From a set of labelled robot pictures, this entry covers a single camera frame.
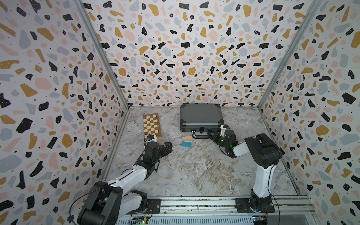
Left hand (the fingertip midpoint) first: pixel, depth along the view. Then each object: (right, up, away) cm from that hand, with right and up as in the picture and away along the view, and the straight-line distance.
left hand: (168, 144), depth 88 cm
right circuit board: (+50, -35, -17) cm, 63 cm away
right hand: (+28, +6, +11) cm, 31 cm away
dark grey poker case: (+22, +17, +14) cm, 31 cm away
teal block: (+12, -1, +10) cm, 15 cm away
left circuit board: (-11, -35, -18) cm, 41 cm away
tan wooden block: (+12, +3, +12) cm, 17 cm away
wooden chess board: (-15, +11, +18) cm, 26 cm away
